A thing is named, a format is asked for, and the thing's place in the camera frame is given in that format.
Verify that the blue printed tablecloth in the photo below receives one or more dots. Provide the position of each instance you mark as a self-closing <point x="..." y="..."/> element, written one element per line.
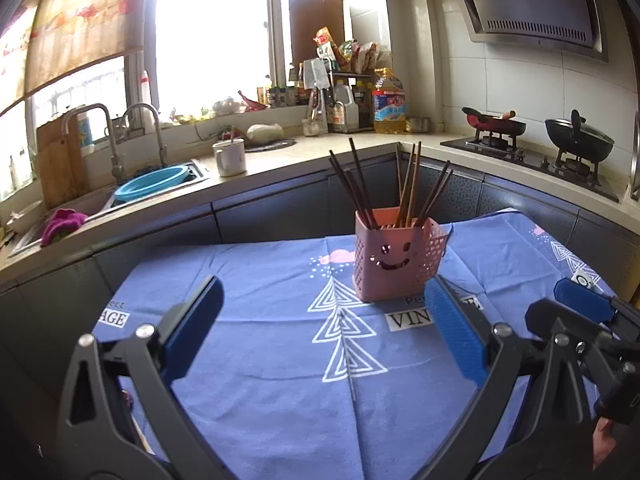
<point x="275" y="335"/>

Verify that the blue plastic basin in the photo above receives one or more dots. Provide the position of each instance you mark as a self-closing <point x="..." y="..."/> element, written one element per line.
<point x="150" y="185"/>

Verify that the small glass jar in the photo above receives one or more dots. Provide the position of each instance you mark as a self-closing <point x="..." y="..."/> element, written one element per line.
<point x="311" y="127"/>

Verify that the steel range hood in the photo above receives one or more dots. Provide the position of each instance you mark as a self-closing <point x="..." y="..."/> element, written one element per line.
<point x="535" y="0"/>

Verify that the dish soap bottle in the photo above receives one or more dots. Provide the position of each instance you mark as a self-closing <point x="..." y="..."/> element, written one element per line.
<point x="85" y="132"/>

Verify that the white folded cloth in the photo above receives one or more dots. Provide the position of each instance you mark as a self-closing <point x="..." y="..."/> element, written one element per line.
<point x="265" y="132"/>

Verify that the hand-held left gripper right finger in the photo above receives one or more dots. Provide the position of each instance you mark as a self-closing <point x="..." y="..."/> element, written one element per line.
<point x="456" y="332"/>

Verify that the bunch of wooden chopsticks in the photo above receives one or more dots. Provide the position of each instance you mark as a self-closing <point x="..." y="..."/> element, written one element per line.
<point x="410" y="185"/>

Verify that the hanging kitchen utensils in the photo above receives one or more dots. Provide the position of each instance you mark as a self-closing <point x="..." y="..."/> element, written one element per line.
<point x="316" y="72"/>

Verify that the tall steel faucet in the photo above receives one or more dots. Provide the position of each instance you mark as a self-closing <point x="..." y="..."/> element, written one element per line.
<point x="116" y="160"/>

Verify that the red frying pan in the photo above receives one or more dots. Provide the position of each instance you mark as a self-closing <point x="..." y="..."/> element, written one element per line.
<point x="492" y="124"/>

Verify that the pink cloth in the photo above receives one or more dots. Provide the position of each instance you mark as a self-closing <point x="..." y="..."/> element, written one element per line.
<point x="62" y="225"/>

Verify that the steel kitchen sink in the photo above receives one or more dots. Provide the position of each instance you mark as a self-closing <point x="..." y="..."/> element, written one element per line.
<point x="95" y="205"/>

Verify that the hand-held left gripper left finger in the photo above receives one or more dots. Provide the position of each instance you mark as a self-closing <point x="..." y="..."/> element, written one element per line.
<point x="192" y="332"/>

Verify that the pile of snack bags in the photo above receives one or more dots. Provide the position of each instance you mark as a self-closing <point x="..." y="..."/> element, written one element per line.
<point x="357" y="52"/>

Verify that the pink plastic utensil holder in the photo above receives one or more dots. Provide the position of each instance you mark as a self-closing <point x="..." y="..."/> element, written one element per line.
<point x="395" y="260"/>

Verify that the black wok with lid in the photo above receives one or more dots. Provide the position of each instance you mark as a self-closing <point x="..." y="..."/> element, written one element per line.
<point x="580" y="142"/>

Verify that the patterned window blind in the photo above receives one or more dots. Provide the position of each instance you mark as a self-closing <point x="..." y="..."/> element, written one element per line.
<point x="75" y="25"/>

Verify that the small metal cup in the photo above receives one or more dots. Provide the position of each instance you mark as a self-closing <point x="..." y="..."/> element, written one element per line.
<point x="419" y="124"/>

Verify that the small white device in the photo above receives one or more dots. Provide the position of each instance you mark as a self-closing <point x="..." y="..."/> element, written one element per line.
<point x="582" y="280"/>

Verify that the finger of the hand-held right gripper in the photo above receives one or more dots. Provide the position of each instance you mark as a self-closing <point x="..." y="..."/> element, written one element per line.
<point x="555" y="320"/>
<point x="582" y="300"/>

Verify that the white mug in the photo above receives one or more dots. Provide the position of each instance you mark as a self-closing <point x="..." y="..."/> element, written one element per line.
<point x="229" y="159"/>

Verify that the yellow cooking oil bottle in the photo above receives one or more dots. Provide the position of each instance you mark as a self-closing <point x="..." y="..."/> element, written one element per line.
<point x="389" y="105"/>

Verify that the black gas stove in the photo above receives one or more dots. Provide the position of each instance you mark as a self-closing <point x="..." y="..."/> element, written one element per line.
<point x="530" y="162"/>

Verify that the wooden cutting board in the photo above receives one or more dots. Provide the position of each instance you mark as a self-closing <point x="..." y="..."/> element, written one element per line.
<point x="60" y="170"/>

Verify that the stainless steel cookware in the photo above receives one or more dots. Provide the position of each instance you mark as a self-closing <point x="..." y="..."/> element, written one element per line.
<point x="635" y="155"/>

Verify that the curved steel faucet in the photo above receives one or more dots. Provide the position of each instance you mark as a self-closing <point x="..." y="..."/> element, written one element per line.
<point x="160" y="140"/>

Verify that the row of spice jars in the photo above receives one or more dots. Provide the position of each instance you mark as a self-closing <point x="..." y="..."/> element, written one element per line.
<point x="282" y="96"/>

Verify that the person's right hand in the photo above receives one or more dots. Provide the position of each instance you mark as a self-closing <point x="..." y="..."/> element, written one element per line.
<point x="602" y="442"/>

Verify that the red packet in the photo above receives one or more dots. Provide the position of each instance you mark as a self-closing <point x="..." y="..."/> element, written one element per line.
<point x="252" y="102"/>

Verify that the white plastic jug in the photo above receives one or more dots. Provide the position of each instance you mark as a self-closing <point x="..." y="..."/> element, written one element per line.
<point x="344" y="110"/>

